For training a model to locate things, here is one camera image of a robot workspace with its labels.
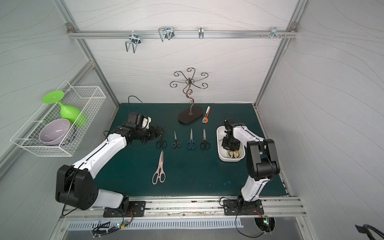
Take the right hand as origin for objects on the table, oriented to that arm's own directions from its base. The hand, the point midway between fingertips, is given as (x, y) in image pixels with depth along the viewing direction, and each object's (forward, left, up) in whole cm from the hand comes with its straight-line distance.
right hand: (229, 147), depth 93 cm
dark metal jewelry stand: (+28, +25, +29) cm, 47 cm away
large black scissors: (+2, +45, -2) cm, 45 cm away
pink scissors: (-18, +41, -1) cm, 45 cm away
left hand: (-1, +42, +14) cm, 44 cm away
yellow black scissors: (-4, -3, -1) cm, 5 cm away
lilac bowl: (-14, +80, +34) cm, 88 cm away
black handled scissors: (+3, +16, -2) cm, 16 cm away
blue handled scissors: (+2, +25, -1) cm, 25 cm away
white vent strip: (-40, +22, -2) cm, 46 cm away
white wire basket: (+10, +80, +30) cm, 86 cm away
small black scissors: (+1, +36, -1) cm, 36 cm away
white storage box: (-5, +5, +2) cm, 7 cm away
